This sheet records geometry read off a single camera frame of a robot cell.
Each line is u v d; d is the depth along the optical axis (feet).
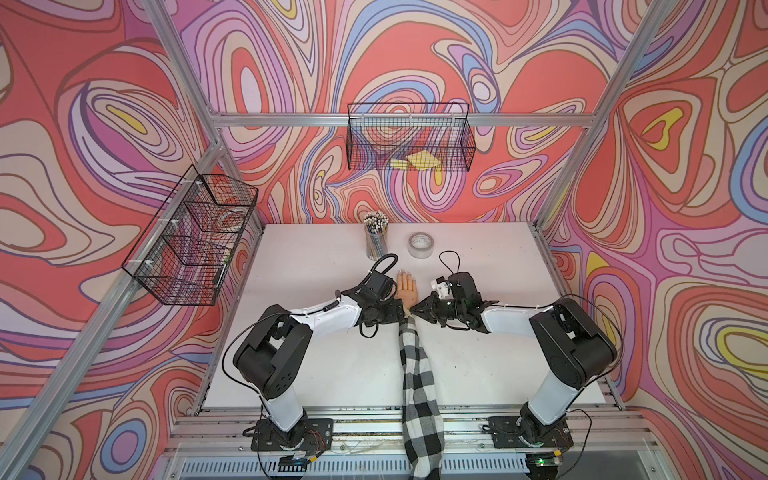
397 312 2.70
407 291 3.23
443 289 2.88
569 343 1.57
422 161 2.98
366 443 2.41
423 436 2.26
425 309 2.73
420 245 3.71
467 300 2.42
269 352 1.56
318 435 2.37
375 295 2.36
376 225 3.14
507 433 2.36
